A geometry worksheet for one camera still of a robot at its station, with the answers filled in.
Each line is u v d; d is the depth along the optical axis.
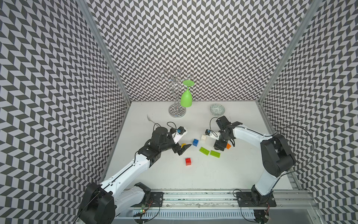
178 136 0.66
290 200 0.75
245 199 0.74
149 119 1.10
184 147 0.68
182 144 0.68
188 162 0.83
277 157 0.47
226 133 0.69
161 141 0.61
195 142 0.92
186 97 0.89
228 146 0.91
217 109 1.12
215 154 0.89
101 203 0.38
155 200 0.72
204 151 0.90
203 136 0.93
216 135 0.80
